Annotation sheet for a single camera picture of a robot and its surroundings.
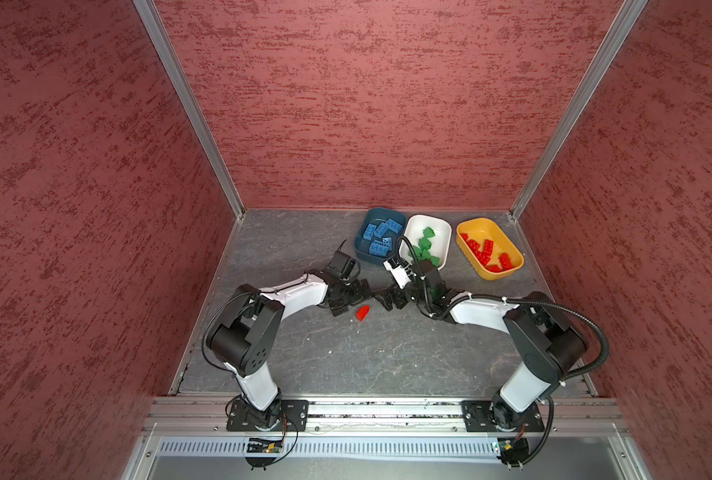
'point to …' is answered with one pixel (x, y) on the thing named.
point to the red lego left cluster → (362, 312)
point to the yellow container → (480, 229)
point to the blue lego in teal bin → (380, 248)
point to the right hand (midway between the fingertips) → (382, 291)
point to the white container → (440, 243)
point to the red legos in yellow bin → (484, 254)
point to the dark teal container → (374, 216)
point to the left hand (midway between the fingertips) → (363, 305)
